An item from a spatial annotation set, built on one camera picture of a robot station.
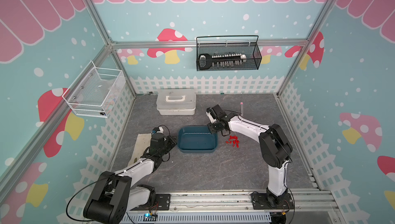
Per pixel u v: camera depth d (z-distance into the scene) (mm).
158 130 828
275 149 507
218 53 949
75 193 383
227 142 948
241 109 895
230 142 953
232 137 969
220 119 725
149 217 727
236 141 946
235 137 966
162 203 740
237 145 941
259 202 736
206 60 899
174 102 1002
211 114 794
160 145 688
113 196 421
